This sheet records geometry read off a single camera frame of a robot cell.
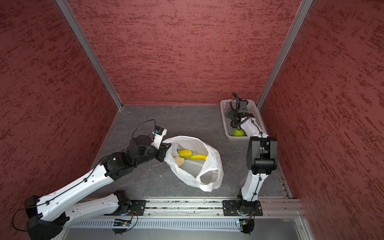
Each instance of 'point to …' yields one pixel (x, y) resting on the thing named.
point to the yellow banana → (198, 156)
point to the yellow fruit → (185, 153)
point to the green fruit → (238, 132)
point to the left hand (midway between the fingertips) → (169, 147)
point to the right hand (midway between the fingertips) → (233, 116)
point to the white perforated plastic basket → (254, 109)
